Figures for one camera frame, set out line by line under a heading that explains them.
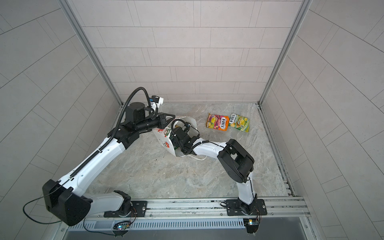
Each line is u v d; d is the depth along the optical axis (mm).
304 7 708
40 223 400
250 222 694
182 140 680
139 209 711
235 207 706
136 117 518
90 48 851
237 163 481
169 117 680
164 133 765
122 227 643
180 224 680
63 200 365
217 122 1020
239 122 1018
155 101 619
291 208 732
